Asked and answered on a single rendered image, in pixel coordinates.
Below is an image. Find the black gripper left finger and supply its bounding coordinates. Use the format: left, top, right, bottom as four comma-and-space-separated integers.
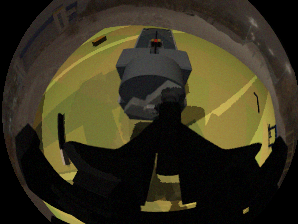
64, 119, 160, 205

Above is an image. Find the small orange block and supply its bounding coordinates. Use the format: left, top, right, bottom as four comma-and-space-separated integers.
92, 35, 106, 47

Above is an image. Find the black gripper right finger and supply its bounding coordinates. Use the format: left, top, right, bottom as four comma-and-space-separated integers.
178, 124, 262, 205

